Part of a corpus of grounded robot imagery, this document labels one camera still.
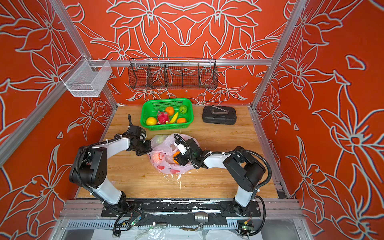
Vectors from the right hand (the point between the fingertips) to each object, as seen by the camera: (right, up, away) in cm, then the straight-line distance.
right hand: (175, 154), depth 89 cm
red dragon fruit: (-11, +23, +14) cm, 29 cm away
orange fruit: (+3, +21, +14) cm, 25 cm away
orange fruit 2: (-7, +28, +21) cm, 36 cm away
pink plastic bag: (-8, +3, -1) cm, 8 cm away
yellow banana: (-3, +22, +18) cm, 29 cm away
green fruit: (+3, +29, +21) cm, 36 cm away
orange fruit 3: (-1, 0, -2) cm, 2 cm away
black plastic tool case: (+30, +25, +18) cm, 43 cm away
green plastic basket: (-23, +31, +25) cm, 46 cm away
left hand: (-16, +3, +5) cm, 17 cm away
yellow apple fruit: (-19, +20, +13) cm, 31 cm away
